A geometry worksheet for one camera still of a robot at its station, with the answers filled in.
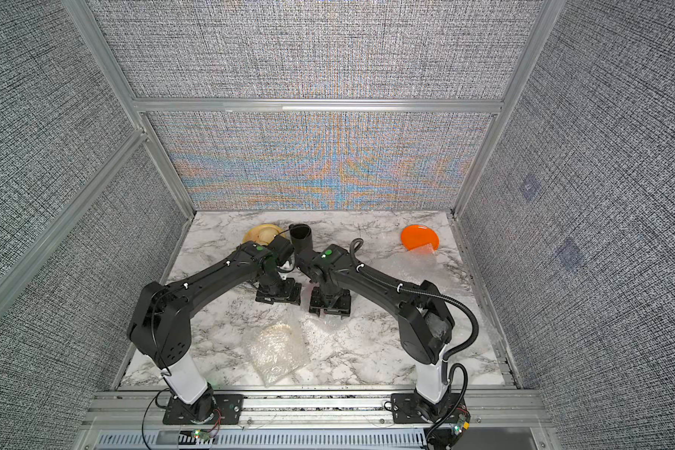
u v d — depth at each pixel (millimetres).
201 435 701
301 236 972
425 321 479
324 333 859
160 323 481
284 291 764
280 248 706
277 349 797
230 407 733
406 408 734
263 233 1054
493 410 749
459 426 700
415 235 1102
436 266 1033
